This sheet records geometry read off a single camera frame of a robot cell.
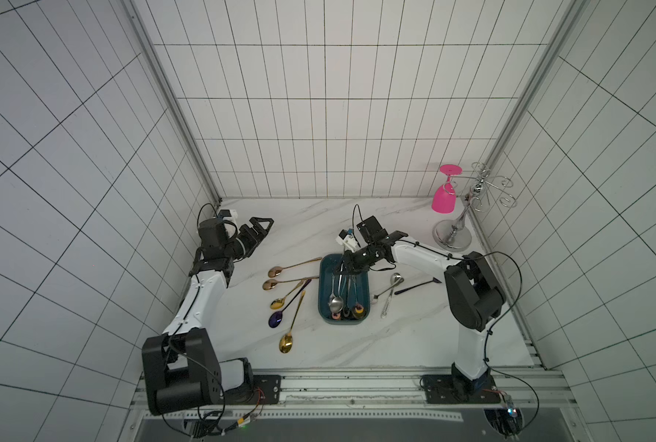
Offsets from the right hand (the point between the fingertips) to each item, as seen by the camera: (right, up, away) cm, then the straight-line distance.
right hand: (326, 275), depth 86 cm
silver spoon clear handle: (+24, -4, +8) cm, 25 cm away
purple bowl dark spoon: (-16, -14, -1) cm, 21 cm away
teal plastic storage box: (0, +2, +6) cm, 7 cm away
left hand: (-19, +14, -3) cm, 24 cm away
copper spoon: (-19, -1, +11) cm, 22 cm away
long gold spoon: (-12, -19, -5) cm, 23 cm away
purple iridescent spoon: (+10, -11, -1) cm, 15 cm away
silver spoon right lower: (+16, -8, +3) cm, 18 cm away
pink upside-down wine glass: (+42, +25, +11) cm, 50 cm away
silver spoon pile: (+3, -8, -3) cm, 9 cm away
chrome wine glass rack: (+50, +12, +19) cm, 55 cm away
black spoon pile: (+6, -11, -1) cm, 13 cm away
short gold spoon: (-16, -9, +2) cm, 19 cm away
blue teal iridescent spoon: (+3, -12, -3) cm, 13 cm away
